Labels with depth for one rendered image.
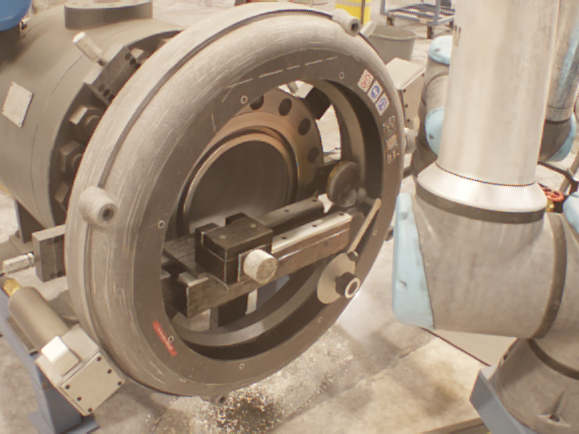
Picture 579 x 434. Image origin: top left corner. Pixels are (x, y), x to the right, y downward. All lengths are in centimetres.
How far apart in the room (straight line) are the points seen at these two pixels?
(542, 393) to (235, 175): 85
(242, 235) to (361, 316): 101
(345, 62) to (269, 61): 18
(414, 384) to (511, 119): 116
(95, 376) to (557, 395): 69
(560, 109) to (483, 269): 36
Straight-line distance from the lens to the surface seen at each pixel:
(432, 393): 167
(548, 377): 77
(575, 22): 84
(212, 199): 138
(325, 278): 123
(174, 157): 86
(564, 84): 89
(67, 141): 119
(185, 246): 102
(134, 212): 85
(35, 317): 113
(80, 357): 99
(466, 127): 63
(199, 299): 98
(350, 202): 124
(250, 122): 111
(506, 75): 61
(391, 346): 179
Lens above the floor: 114
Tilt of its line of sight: 29 degrees down
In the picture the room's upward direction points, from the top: 4 degrees clockwise
